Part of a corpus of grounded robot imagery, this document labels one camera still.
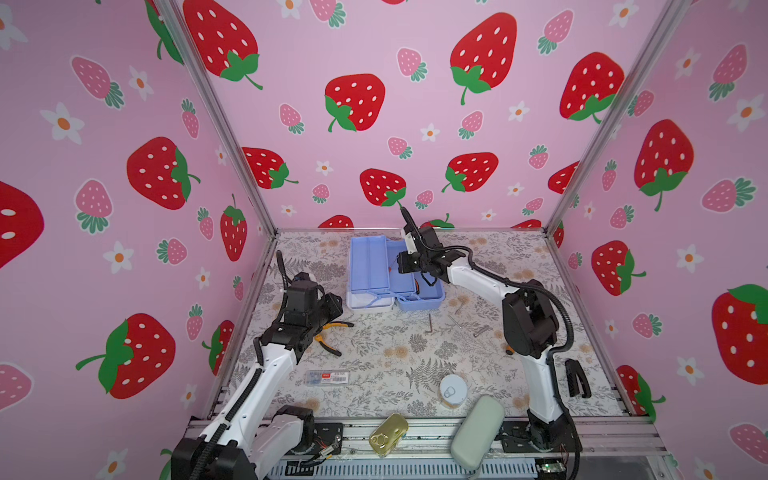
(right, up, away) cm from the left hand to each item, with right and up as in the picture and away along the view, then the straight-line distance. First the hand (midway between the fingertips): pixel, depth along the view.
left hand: (338, 298), depth 82 cm
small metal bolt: (+42, -12, +11) cm, 45 cm away
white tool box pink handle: (+10, +3, +10) cm, 15 cm away
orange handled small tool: (+23, +2, +11) cm, 26 cm away
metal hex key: (+27, -11, +11) cm, 32 cm away
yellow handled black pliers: (-5, -10, +12) cm, 17 cm away
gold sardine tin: (+14, -32, -11) cm, 36 cm away
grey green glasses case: (+37, -32, -9) cm, 49 cm away
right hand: (+16, +11, +14) cm, 24 cm away
